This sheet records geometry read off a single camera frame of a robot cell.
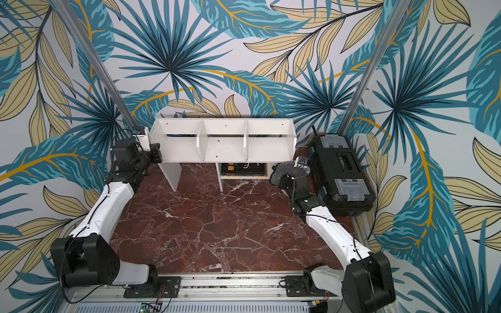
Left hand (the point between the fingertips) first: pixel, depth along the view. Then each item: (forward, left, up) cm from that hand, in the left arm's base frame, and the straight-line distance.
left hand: (159, 146), depth 80 cm
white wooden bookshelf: (-4, -34, +4) cm, 35 cm away
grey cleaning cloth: (-7, -53, -4) cm, 54 cm away
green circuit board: (-53, -1, -31) cm, 62 cm away
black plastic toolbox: (-4, -78, -12) cm, 79 cm away
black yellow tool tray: (0, -35, -15) cm, 38 cm away
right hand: (-6, -54, -8) cm, 55 cm away
